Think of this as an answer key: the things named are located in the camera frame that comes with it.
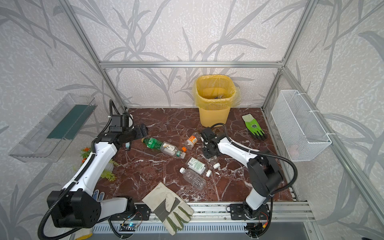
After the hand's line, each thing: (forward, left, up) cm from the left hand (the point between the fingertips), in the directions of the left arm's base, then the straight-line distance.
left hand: (143, 126), depth 82 cm
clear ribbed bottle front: (-23, -28, -16) cm, 40 cm away
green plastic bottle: (0, -1, -18) cm, 18 cm away
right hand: (-5, -38, -15) cm, 41 cm away
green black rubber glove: (+16, -71, -20) cm, 75 cm away
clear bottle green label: (-17, -31, -17) cm, 39 cm away
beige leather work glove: (-37, -17, -19) cm, 45 cm away
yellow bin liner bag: (+37, -43, -4) cm, 56 cm away
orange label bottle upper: (+1, -27, -17) cm, 31 cm away
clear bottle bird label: (-6, -14, -16) cm, 22 cm away
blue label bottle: (+31, -46, -6) cm, 56 cm away
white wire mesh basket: (-15, -75, +15) cm, 78 cm away
